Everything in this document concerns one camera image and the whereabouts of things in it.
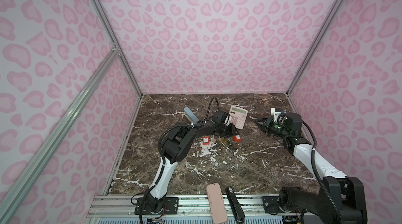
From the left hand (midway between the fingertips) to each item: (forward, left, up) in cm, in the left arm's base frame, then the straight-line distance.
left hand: (240, 132), depth 93 cm
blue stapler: (+13, +30, 0) cm, 33 cm away
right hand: (-2, -5, +17) cm, 18 cm away
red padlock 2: (-4, +20, -2) cm, 21 cm away
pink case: (-35, +16, -2) cm, 39 cm away
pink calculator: (+13, -1, -3) cm, 13 cm away
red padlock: (-3, +2, -3) cm, 4 cm away
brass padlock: (-3, +10, -4) cm, 11 cm away
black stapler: (-38, +7, -2) cm, 38 cm away
